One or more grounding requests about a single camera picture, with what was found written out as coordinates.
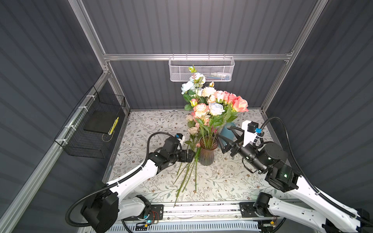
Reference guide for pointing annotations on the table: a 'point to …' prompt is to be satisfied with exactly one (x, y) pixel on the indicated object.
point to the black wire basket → (77, 141)
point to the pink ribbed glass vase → (207, 156)
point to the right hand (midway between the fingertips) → (227, 131)
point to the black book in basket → (100, 121)
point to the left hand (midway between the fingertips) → (190, 154)
